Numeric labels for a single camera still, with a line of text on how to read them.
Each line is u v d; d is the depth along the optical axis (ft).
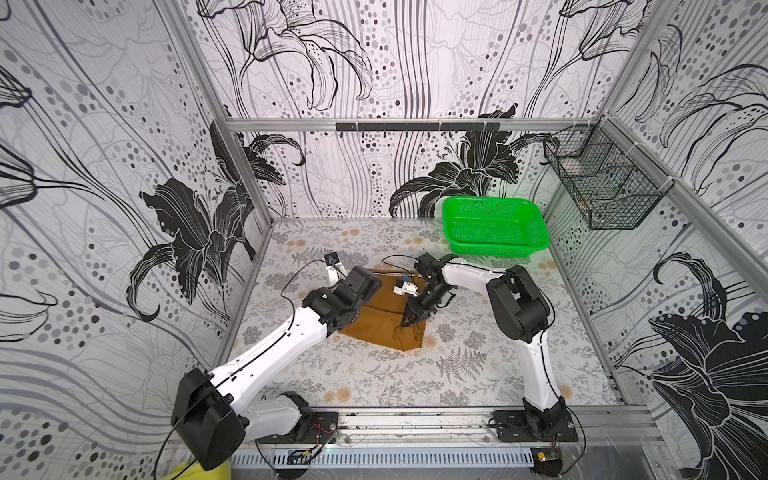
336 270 2.18
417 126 2.92
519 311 1.84
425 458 2.27
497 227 3.81
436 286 2.69
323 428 2.35
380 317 2.76
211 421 1.23
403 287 2.90
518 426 2.29
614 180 2.90
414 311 2.72
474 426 2.43
